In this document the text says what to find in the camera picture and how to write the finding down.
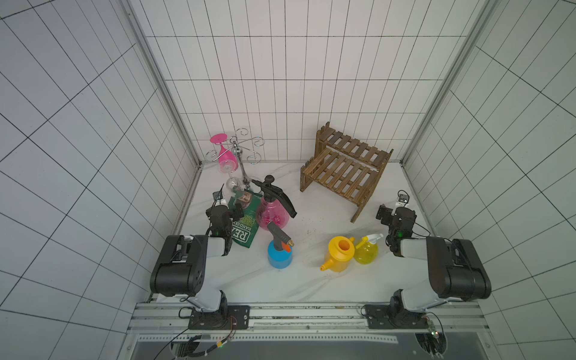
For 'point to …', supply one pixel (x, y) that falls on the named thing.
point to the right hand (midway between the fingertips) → (387, 203)
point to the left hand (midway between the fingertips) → (226, 205)
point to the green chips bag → (244, 229)
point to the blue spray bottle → (278, 252)
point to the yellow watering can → (340, 250)
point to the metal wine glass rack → (239, 143)
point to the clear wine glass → (234, 184)
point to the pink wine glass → (228, 160)
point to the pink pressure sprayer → (274, 209)
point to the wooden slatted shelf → (344, 166)
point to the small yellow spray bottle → (367, 252)
